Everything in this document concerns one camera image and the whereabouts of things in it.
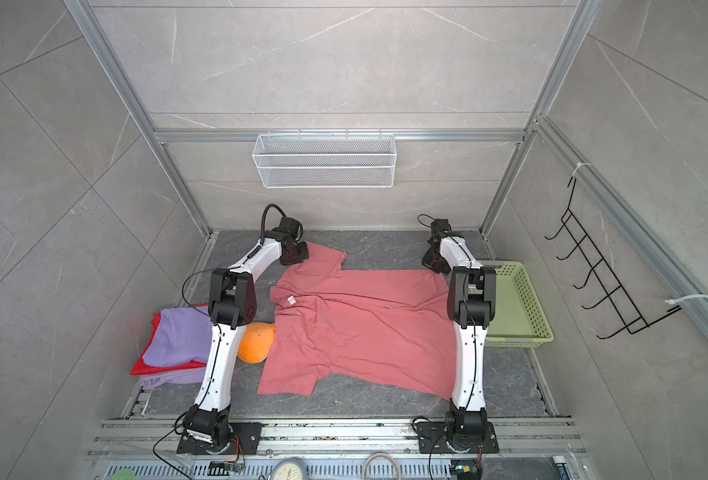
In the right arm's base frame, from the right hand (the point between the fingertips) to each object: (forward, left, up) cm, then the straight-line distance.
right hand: (434, 264), depth 109 cm
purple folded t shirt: (-31, +78, +10) cm, 84 cm away
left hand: (+6, +49, +3) cm, 49 cm away
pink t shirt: (-25, +20, -1) cm, 33 cm away
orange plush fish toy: (-33, +57, +9) cm, 67 cm away
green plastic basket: (-23, -24, -1) cm, 33 cm away
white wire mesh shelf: (+23, +39, +30) cm, 54 cm away
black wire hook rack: (-39, -27, +31) cm, 57 cm away
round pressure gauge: (-62, +44, +5) cm, 76 cm away
